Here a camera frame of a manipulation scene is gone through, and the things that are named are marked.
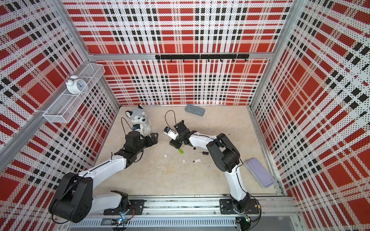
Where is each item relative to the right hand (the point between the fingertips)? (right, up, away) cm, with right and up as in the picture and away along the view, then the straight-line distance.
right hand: (175, 139), depth 97 cm
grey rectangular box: (+13, +21, +18) cm, 31 cm away
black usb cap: (+13, -6, -1) cm, 14 cm away
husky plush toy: (-23, +15, -6) cm, 28 cm away
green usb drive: (+4, -8, -1) cm, 9 cm away
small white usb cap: (+6, -13, -7) cm, 16 cm away
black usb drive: (+20, -9, -4) cm, 22 cm away
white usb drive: (+15, -13, -6) cm, 21 cm away
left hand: (-13, +3, -7) cm, 15 cm away
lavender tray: (+52, -18, -12) cm, 56 cm away
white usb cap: (-6, -10, -4) cm, 13 cm away
